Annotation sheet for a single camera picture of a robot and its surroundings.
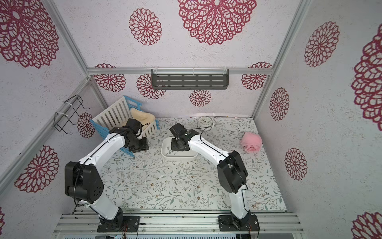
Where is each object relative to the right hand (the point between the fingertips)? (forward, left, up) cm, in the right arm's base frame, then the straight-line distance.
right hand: (179, 146), depth 90 cm
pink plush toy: (+7, -45, -4) cm, 46 cm away
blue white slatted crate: (+25, +47, +1) cm, 53 cm away
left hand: (-3, +20, +1) cm, 20 cm away
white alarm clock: (+27, -16, -9) cm, 33 cm away
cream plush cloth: (+24, +27, 0) cm, 36 cm away
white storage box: (+1, +9, -12) cm, 15 cm away
